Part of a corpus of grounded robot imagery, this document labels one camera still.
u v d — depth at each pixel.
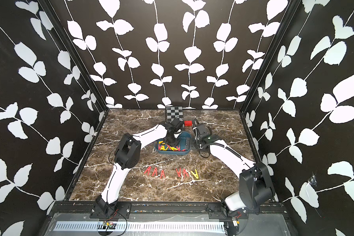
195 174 0.86
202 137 0.66
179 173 0.86
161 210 0.75
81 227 0.70
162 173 0.86
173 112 1.15
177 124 0.82
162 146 0.98
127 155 0.58
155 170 0.87
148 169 0.88
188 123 1.10
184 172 0.87
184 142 1.04
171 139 0.86
